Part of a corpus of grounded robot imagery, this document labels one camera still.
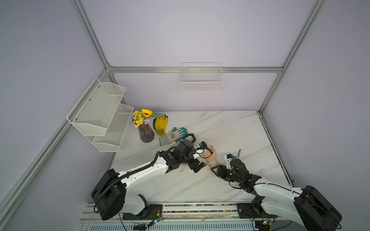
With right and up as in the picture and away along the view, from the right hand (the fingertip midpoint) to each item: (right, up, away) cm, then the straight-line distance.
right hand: (214, 172), depth 86 cm
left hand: (-9, +10, -6) cm, 15 cm away
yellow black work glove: (-38, +29, +24) cm, 54 cm away
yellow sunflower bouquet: (-43, +34, -4) cm, 55 cm away
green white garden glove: (-26, +21, +18) cm, 38 cm away
